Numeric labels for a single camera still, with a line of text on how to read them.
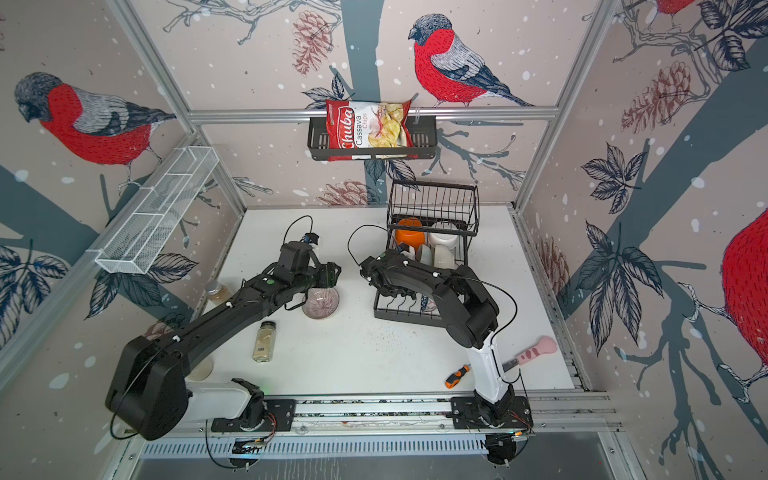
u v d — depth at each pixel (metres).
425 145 0.93
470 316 0.51
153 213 0.77
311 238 0.76
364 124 0.88
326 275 0.76
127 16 0.72
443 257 0.93
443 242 1.02
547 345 0.83
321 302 0.92
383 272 0.67
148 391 0.40
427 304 0.84
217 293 0.86
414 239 1.02
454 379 0.78
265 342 0.82
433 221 1.11
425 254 0.92
